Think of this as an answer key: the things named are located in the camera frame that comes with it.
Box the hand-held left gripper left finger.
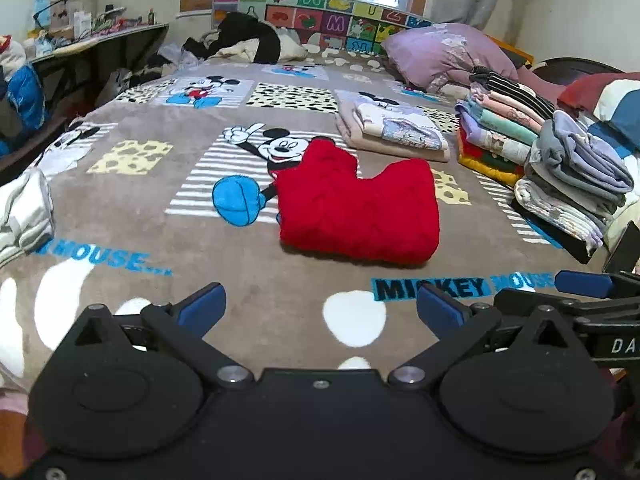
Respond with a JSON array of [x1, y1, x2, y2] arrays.
[[65, 282, 253, 391]]

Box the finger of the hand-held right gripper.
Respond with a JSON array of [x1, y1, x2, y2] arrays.
[[554, 269, 640, 303], [492, 287, 623, 321]]

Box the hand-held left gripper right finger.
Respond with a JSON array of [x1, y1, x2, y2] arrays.
[[387, 284, 576, 391]]

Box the red knit pants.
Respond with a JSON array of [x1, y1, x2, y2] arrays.
[[272, 137, 442, 267]]

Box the stack of grey folded clothes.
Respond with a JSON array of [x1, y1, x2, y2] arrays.
[[512, 109, 636, 266]]

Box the stack of colourful folded clothes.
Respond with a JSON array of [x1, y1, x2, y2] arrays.
[[454, 66, 557, 188]]

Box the printed cartoon blanket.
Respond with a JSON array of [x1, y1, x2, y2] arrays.
[[0, 50, 621, 396]]

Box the striped red white blue quilt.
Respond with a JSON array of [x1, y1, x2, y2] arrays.
[[557, 72, 640, 151]]

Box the folded sequin print garment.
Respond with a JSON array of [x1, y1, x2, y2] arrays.
[[354, 99, 450, 152]]

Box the folded beige garment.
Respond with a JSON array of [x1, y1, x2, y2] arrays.
[[335, 100, 452, 163]]

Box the white crumpled cloth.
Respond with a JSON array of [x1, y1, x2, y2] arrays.
[[0, 169, 56, 266]]

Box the purple pillow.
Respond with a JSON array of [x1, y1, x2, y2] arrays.
[[381, 22, 520, 92]]

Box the dark desk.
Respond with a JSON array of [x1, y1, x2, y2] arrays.
[[27, 22, 171, 121]]

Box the black garment pile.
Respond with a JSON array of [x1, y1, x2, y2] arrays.
[[182, 11, 283, 65]]

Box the blue bag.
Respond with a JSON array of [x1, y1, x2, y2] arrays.
[[0, 62, 47, 157]]

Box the colourful printed headboard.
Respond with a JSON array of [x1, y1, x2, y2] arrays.
[[211, 0, 441, 56]]

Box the clutter of desk items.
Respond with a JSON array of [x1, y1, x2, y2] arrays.
[[22, 0, 156, 56]]

